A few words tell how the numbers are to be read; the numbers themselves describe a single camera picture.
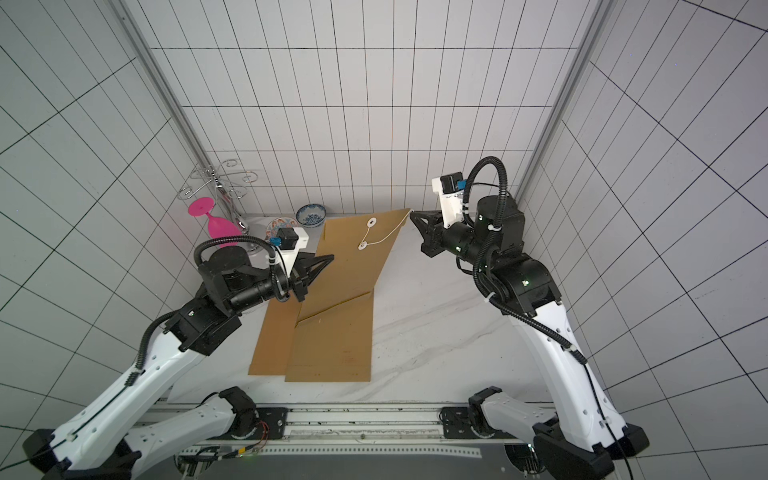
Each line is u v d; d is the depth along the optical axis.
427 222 0.53
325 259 0.58
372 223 0.61
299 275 0.52
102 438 0.38
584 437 0.35
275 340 0.86
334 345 0.85
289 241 0.49
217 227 0.91
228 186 0.92
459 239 0.51
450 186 0.47
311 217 1.18
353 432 0.73
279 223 1.13
